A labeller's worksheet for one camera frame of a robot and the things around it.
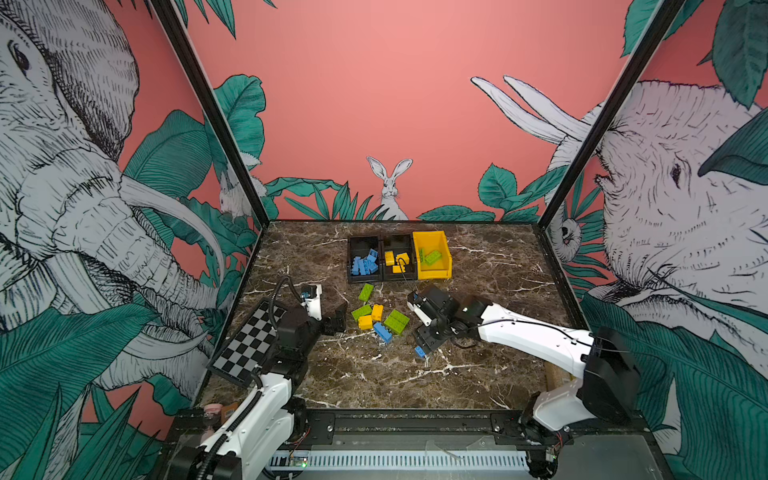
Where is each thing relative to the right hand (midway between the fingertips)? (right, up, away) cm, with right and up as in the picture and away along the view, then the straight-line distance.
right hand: (422, 331), depth 81 cm
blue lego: (-11, -3, +8) cm, 14 cm away
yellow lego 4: (-4, +20, +26) cm, 33 cm away
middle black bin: (-6, +25, +37) cm, 45 cm away
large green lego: (-7, 0, +12) cm, 14 cm away
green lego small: (-17, +3, +13) cm, 22 cm away
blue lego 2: (-21, +17, +22) cm, 35 cm away
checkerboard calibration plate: (-50, -5, +3) cm, 50 cm away
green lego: (-17, +8, +20) cm, 28 cm away
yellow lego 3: (-10, +20, +27) cm, 35 cm away
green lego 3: (+2, +20, +26) cm, 33 cm away
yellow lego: (-13, +3, +12) cm, 18 cm away
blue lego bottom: (-15, +20, +24) cm, 35 cm away
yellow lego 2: (-17, 0, +10) cm, 20 cm away
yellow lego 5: (-7, +16, +21) cm, 27 cm away
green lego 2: (+7, +20, +27) cm, 34 cm away
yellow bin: (+6, +26, +31) cm, 41 cm away
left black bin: (-21, +24, +29) cm, 43 cm away
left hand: (-25, +9, +3) cm, 27 cm away
